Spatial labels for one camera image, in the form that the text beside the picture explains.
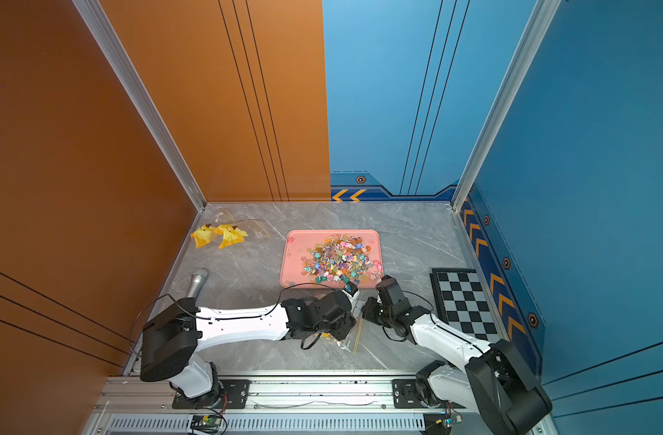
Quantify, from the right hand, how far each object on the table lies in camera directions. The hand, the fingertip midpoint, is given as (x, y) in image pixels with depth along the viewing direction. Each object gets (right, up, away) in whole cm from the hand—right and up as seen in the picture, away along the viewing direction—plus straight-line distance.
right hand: (361, 309), depth 87 cm
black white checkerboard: (+33, +2, 0) cm, 33 cm away
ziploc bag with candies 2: (-6, -8, -7) cm, 13 cm away
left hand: (-3, 0, -6) cm, 7 cm away
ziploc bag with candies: (-45, +24, +9) cm, 52 cm away
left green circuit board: (-43, -26, -15) cm, 52 cm away
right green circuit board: (+19, -24, -17) cm, 35 cm away
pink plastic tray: (-11, +15, +10) cm, 21 cm away
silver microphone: (-57, +7, +7) cm, 58 cm away
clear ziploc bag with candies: (-57, +24, +12) cm, 63 cm away
